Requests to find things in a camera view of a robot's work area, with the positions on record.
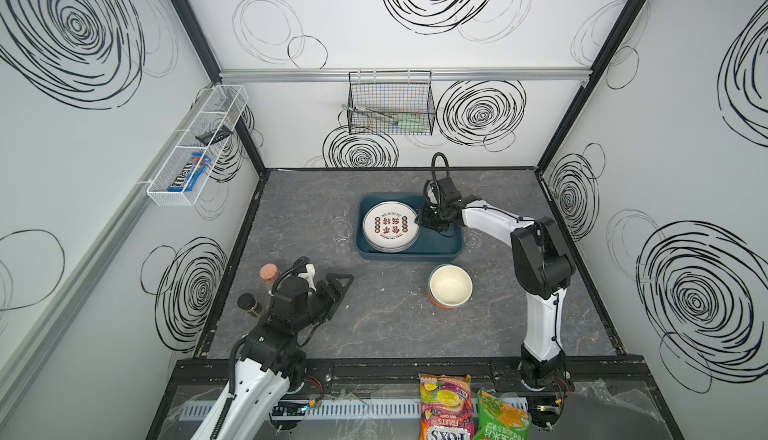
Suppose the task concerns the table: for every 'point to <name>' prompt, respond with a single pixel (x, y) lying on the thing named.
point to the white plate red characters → (390, 227)
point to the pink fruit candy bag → (446, 407)
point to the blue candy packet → (184, 182)
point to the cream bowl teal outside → (450, 285)
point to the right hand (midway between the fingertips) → (414, 220)
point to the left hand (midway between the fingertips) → (353, 286)
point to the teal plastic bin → (430, 245)
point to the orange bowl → (436, 304)
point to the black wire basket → (404, 95)
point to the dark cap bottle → (248, 303)
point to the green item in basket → (414, 123)
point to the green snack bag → (500, 421)
